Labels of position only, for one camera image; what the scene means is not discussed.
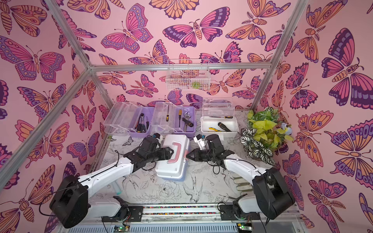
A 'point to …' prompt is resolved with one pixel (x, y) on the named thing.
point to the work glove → (243, 185)
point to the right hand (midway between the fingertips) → (188, 155)
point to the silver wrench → (228, 106)
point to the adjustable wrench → (187, 116)
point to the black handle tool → (223, 126)
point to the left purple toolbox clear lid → (121, 118)
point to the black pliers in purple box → (141, 127)
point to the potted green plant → (264, 134)
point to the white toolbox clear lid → (206, 121)
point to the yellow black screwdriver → (225, 117)
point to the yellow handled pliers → (211, 128)
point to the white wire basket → (188, 74)
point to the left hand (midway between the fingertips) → (170, 151)
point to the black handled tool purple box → (187, 122)
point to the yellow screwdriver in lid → (167, 115)
